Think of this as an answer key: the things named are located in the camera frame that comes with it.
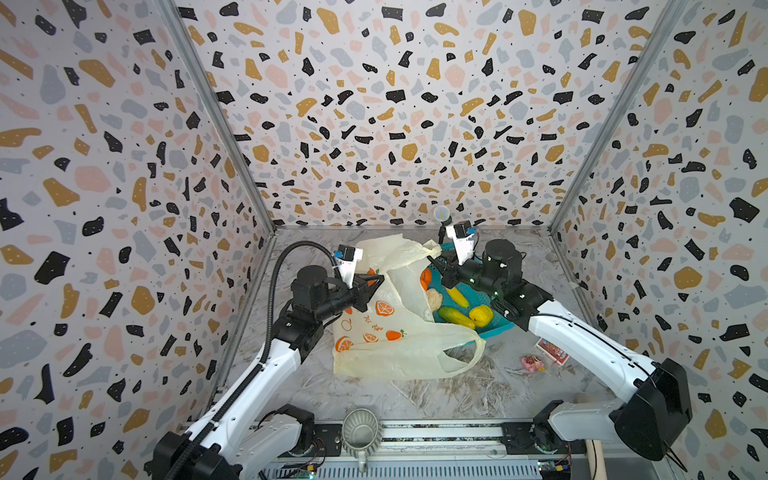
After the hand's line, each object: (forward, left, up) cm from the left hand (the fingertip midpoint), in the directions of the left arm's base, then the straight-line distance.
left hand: (383, 275), depth 70 cm
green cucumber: (+2, -22, -26) cm, 34 cm away
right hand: (+4, -10, +3) cm, 12 cm away
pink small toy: (-12, -41, -26) cm, 50 cm away
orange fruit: (+1, -11, -3) cm, 11 cm away
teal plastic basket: (+10, -26, -27) cm, 38 cm away
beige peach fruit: (+8, -15, -24) cm, 30 cm away
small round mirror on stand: (+26, -17, -5) cm, 31 cm away
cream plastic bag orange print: (-8, -2, -17) cm, 19 cm away
